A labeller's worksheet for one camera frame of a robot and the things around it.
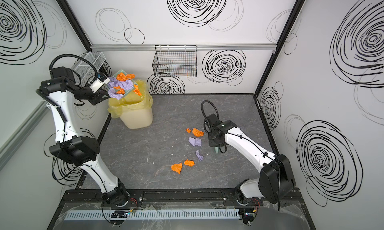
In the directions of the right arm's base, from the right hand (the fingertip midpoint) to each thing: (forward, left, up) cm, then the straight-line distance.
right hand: (213, 143), depth 82 cm
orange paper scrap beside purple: (-8, +13, -9) cm, 18 cm away
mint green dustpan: (+17, +44, +24) cm, 53 cm away
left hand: (+16, +56, +23) cm, 63 cm away
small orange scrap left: (+14, +15, -9) cm, 23 cm away
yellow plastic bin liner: (+30, +55, +1) cm, 62 cm away
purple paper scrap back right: (+6, +11, -9) cm, 15 cm away
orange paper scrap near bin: (+12, +9, -8) cm, 17 cm away
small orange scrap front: (-11, +20, -9) cm, 24 cm away
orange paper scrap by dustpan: (+18, +41, +23) cm, 50 cm away
